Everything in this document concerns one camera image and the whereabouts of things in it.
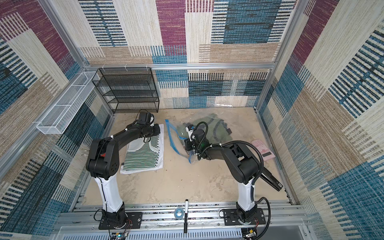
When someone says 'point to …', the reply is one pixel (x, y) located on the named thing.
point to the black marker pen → (186, 209)
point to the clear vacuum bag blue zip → (178, 143)
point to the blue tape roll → (176, 216)
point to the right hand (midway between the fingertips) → (187, 141)
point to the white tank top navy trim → (161, 161)
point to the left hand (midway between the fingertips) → (161, 129)
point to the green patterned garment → (217, 129)
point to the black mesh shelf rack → (128, 89)
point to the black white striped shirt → (146, 151)
